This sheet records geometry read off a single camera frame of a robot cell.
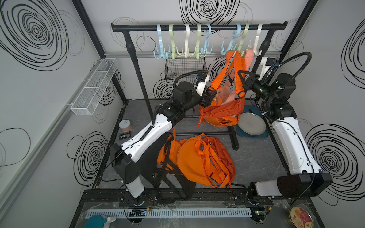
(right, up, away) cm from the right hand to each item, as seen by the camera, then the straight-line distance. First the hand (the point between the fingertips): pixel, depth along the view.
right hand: (240, 71), depth 61 cm
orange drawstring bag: (-12, -47, +23) cm, 54 cm away
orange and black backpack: (-33, -55, +20) cm, 67 cm away
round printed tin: (+30, -67, +4) cm, 74 cm away
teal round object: (-64, -67, +1) cm, 92 cm away
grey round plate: (+26, -27, +44) cm, 57 cm away
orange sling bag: (-1, -16, +10) cm, 19 cm away
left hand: (-11, -7, +5) cm, 14 cm away
